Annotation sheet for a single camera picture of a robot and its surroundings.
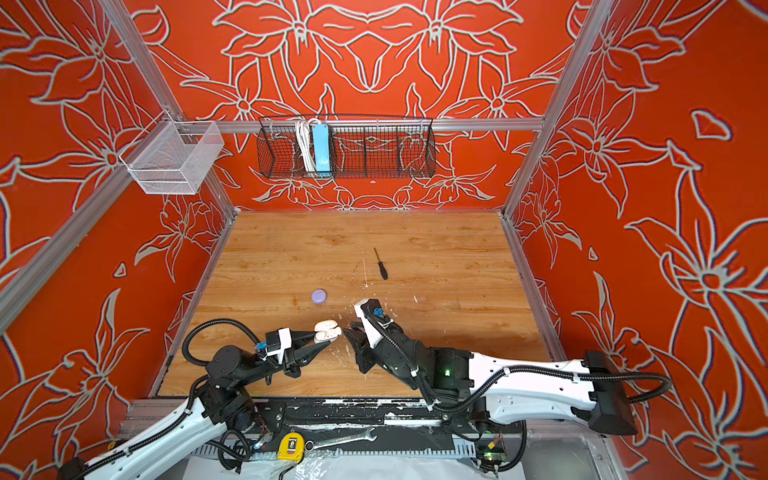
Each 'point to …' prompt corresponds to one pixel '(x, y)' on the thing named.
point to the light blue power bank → (322, 150)
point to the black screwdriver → (383, 271)
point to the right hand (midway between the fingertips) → (341, 331)
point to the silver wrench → (366, 436)
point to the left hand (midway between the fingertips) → (325, 336)
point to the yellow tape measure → (291, 448)
